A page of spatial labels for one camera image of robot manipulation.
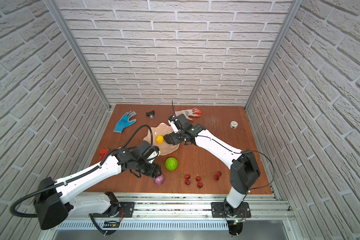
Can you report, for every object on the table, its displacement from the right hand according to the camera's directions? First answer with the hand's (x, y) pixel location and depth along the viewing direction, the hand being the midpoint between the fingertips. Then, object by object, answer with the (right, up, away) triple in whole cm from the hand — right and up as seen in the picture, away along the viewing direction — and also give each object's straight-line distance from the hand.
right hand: (175, 134), depth 83 cm
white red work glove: (+13, +15, +32) cm, 37 cm away
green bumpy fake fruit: (-2, -17, 0) cm, 17 cm away
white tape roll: (+42, +5, +23) cm, 48 cm away
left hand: (-8, -18, -7) cm, 21 cm away
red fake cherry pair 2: (+14, -28, -2) cm, 31 cm away
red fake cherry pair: (+7, -24, 0) cm, 25 cm away
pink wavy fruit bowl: (-10, +2, +17) cm, 20 cm away
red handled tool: (-47, -12, +11) cm, 50 cm away
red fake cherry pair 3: (+24, -25, +2) cm, 35 cm away
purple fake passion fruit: (-9, -25, -4) cm, 26 cm away
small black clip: (-21, +13, +31) cm, 40 cm away
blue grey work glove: (-40, +8, +27) cm, 49 cm away
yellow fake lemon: (-11, -4, +12) cm, 17 cm away
